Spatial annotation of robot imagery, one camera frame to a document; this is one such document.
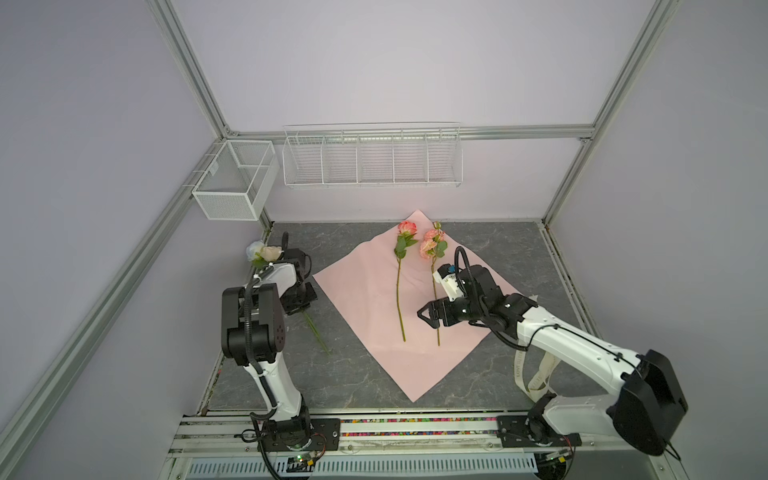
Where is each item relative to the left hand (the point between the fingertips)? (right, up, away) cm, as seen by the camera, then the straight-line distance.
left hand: (308, 309), depth 96 cm
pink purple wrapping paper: (+24, +6, +7) cm, 26 cm away
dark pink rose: (+33, +26, +20) cm, 46 cm away
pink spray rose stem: (+43, +21, +12) cm, 49 cm away
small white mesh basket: (-22, +41, -1) cm, 47 cm away
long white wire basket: (+20, +53, +12) cm, 58 cm away
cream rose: (-17, +18, +9) cm, 26 cm away
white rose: (-24, +20, +12) cm, 33 cm away
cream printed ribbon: (+67, -19, -15) cm, 71 cm away
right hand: (+38, +2, -16) cm, 41 cm away
